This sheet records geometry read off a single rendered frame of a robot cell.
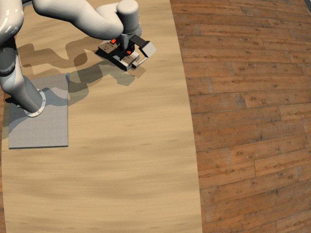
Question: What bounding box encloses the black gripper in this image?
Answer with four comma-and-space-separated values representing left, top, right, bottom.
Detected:
116, 23, 142, 52

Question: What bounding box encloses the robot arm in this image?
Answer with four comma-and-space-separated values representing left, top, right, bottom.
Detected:
0, 0, 157, 117

